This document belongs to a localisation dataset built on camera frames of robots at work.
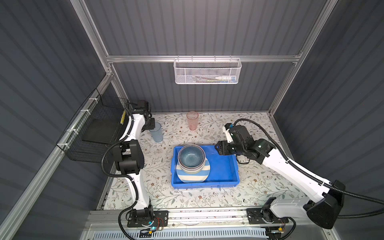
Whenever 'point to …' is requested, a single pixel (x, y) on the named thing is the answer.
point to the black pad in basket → (101, 131)
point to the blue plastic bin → (223, 171)
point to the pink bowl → (192, 170)
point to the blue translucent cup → (156, 133)
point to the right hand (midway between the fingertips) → (220, 147)
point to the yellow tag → (123, 117)
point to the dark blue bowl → (191, 156)
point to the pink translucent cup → (192, 117)
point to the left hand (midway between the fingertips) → (147, 126)
